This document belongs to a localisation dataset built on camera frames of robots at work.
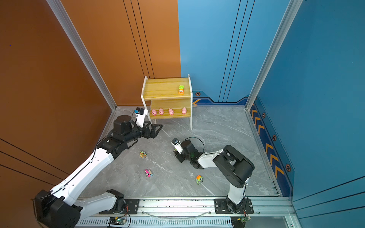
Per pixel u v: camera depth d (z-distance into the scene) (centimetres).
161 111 93
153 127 66
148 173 83
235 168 48
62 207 37
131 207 73
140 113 64
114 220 71
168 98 81
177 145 80
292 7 70
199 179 81
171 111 93
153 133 67
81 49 85
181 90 81
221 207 72
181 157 82
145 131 65
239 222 70
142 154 91
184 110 94
